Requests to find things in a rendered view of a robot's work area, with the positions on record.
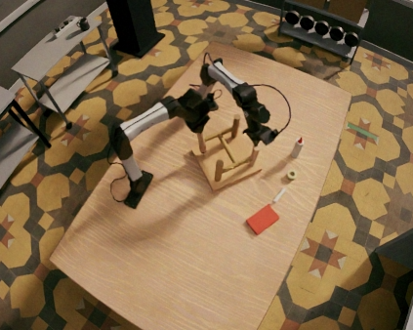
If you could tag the flat red rectangular block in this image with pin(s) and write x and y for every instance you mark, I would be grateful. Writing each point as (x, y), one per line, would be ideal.
(263, 219)

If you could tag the wooden stool legs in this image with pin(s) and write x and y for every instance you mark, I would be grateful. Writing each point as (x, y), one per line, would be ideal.
(220, 163)

